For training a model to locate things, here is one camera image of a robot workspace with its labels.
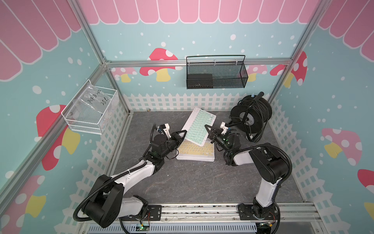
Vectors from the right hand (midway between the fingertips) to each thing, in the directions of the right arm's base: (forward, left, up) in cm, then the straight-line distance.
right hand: (204, 125), depth 83 cm
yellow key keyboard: (-6, +8, -20) cm, 22 cm away
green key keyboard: (0, +5, -1) cm, 5 cm away
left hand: (-5, +9, 0) cm, 11 cm away
